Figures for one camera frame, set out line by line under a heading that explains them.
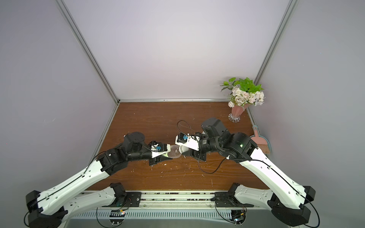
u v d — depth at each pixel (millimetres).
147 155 571
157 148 540
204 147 488
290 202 360
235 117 1028
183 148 570
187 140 474
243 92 850
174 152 615
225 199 735
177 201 742
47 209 387
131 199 726
